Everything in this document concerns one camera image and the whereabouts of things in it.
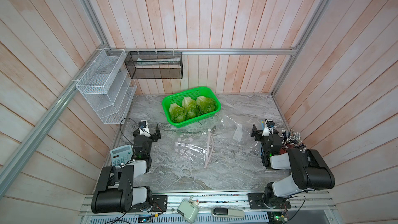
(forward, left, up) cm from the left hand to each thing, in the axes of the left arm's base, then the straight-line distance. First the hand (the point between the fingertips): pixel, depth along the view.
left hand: (150, 127), depth 89 cm
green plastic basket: (+27, -14, -5) cm, 31 cm away
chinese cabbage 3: (+10, -15, 0) cm, 18 cm away
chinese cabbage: (+17, -23, -1) cm, 28 cm away
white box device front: (-40, -24, -5) cm, 48 cm away
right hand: (+3, -67, -1) cm, 67 cm away
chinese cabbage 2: (+18, -33, -1) cm, 38 cm away
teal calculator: (-14, +15, -8) cm, 22 cm away
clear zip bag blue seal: (+1, -56, -11) cm, 57 cm away
